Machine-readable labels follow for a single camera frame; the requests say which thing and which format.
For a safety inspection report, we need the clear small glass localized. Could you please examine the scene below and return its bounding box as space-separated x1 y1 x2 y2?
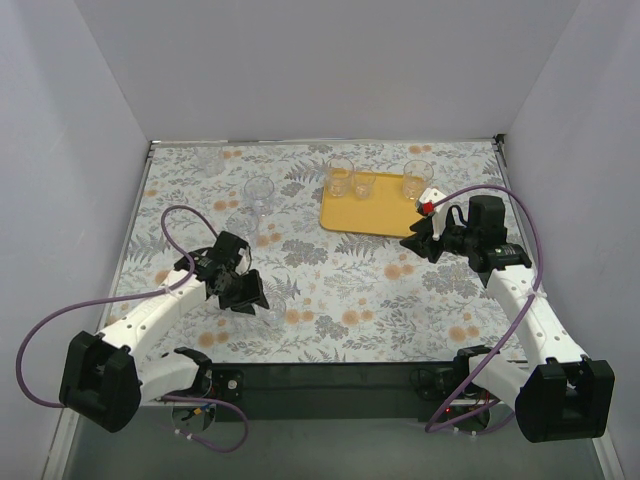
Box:
353 171 376 200
261 295 287 326

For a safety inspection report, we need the clear tall glass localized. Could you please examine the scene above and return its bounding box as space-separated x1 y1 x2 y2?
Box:
244 176 275 216

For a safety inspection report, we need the clear large glass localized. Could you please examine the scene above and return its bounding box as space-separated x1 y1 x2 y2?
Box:
325 156 354 197

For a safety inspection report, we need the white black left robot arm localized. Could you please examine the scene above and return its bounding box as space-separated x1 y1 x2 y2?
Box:
59 231 269 432

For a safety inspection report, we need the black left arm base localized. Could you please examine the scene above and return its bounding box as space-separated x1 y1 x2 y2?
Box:
171 369 244 433

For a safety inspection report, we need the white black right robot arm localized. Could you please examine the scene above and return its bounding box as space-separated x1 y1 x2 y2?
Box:
401 188 615 443

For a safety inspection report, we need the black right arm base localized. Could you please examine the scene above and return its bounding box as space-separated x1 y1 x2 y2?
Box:
410 364 501 436

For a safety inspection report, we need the yellow plastic tray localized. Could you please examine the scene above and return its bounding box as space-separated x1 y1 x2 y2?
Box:
319 173 421 238

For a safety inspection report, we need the floral patterned table mat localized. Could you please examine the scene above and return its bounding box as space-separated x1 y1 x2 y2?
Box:
116 141 509 363

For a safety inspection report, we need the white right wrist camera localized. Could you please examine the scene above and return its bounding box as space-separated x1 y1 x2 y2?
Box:
415 187 450 241

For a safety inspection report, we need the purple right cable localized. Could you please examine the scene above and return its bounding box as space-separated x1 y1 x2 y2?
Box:
424 184 544 434

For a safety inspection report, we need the purple cable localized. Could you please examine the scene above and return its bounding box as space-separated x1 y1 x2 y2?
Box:
16 204 250 454
424 184 544 434

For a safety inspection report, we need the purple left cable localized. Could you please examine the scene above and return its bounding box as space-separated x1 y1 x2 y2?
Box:
16 204 250 454

